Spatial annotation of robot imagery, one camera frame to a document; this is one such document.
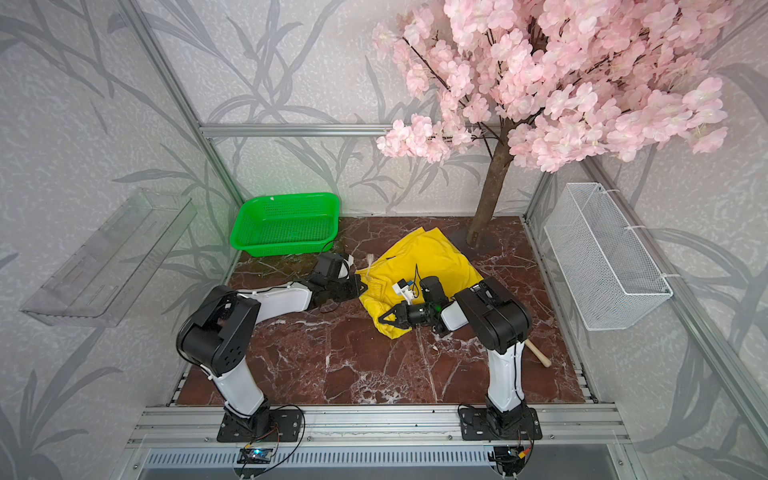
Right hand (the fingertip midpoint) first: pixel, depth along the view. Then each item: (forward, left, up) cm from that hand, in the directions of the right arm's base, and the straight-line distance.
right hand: (382, 320), depth 89 cm
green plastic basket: (+43, +41, -3) cm, 60 cm away
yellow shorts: (+25, -13, -1) cm, 28 cm away
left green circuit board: (-33, +30, -3) cm, 44 cm away
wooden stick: (-12, -46, -2) cm, 48 cm away
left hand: (+11, +5, +2) cm, 12 cm away
